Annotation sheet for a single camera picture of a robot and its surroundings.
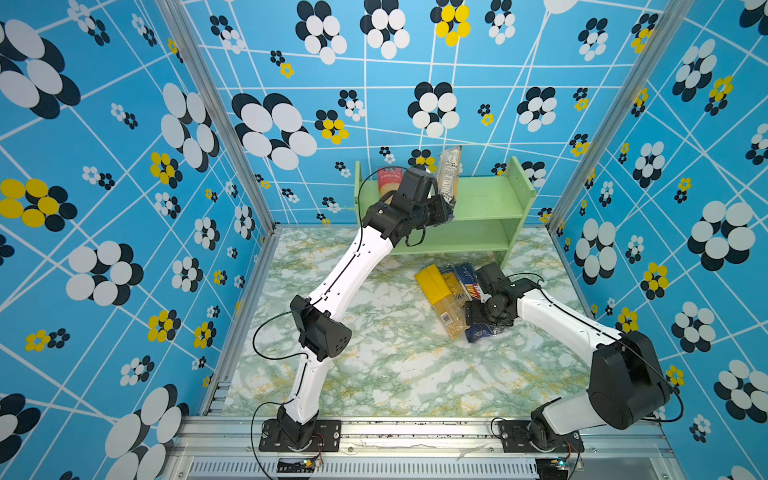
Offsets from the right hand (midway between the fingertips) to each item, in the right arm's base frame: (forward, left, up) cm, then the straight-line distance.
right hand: (480, 317), depth 88 cm
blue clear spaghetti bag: (+17, +4, -3) cm, 18 cm away
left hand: (+16, +11, +31) cm, 36 cm away
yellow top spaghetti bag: (+10, +12, -1) cm, 16 cm away
